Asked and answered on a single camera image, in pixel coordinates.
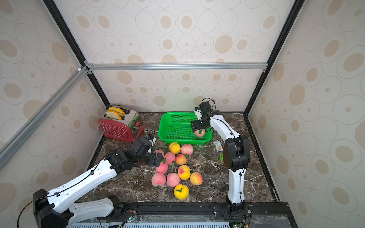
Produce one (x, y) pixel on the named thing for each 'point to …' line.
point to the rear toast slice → (120, 112)
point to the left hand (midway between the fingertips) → (159, 155)
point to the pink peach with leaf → (163, 167)
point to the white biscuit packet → (218, 146)
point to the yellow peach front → (181, 192)
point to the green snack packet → (221, 157)
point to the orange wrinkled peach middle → (181, 159)
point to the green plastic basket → (175, 128)
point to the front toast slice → (113, 114)
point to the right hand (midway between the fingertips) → (196, 126)
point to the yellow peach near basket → (174, 147)
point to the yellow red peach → (184, 172)
